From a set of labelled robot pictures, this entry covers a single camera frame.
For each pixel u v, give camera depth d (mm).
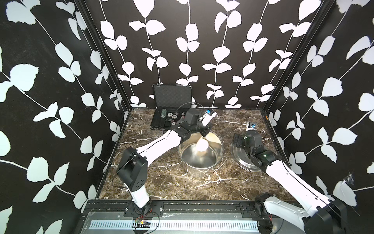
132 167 446
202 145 954
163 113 1129
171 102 1129
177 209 749
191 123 631
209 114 691
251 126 687
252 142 592
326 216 381
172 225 701
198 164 922
